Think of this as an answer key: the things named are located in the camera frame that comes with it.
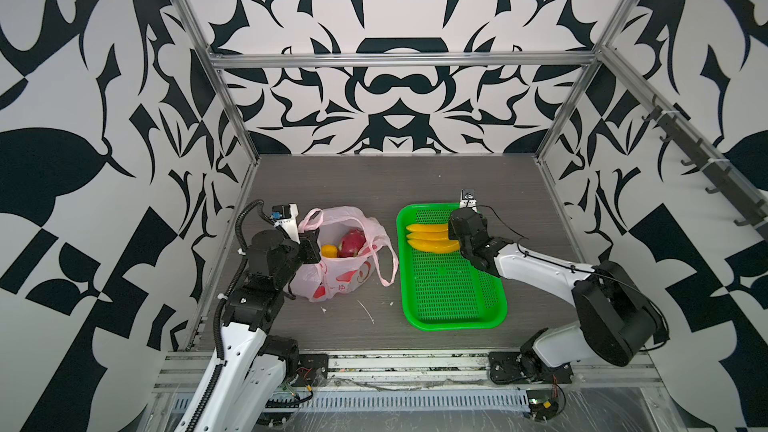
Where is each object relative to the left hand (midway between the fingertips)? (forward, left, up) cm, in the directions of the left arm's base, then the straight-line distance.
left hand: (317, 223), depth 74 cm
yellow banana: (+6, -31, -20) cm, 38 cm away
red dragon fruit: (+3, -7, -15) cm, 17 cm away
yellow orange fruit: (+2, 0, -19) cm, 19 cm away
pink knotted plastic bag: (-9, -5, -10) cm, 14 cm away
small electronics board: (-36, -52, -24) cm, 68 cm away
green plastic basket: (-9, -33, -24) cm, 42 cm away
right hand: (+10, -40, -11) cm, 43 cm away
